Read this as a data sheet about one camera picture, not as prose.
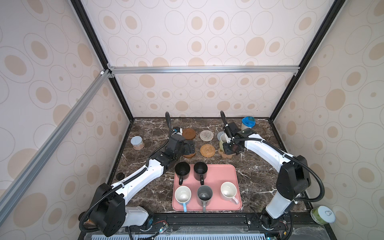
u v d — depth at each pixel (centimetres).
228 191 81
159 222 73
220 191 77
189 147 74
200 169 88
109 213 40
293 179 46
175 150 61
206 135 109
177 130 72
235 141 64
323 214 72
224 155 97
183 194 81
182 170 86
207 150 101
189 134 110
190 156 97
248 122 105
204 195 81
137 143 97
